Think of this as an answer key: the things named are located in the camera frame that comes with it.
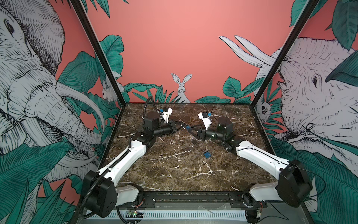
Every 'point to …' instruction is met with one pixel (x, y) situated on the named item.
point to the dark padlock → (194, 142)
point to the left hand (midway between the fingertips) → (186, 123)
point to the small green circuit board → (134, 213)
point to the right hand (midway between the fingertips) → (189, 129)
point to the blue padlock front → (188, 127)
